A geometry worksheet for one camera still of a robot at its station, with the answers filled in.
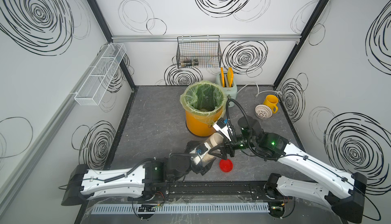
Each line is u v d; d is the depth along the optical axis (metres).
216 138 0.62
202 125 0.78
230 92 0.96
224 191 0.75
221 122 0.57
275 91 1.19
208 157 0.62
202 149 0.53
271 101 1.02
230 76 0.97
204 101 0.96
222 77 0.99
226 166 0.81
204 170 0.59
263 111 1.02
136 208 0.70
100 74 0.78
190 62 0.87
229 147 0.56
